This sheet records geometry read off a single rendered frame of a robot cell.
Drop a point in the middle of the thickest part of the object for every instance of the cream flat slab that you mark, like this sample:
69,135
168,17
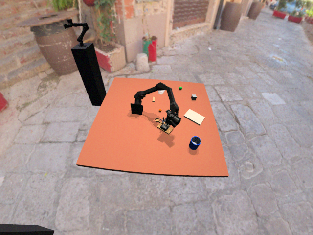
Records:
194,117

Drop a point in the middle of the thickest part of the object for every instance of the blue cup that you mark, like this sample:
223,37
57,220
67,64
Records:
194,143

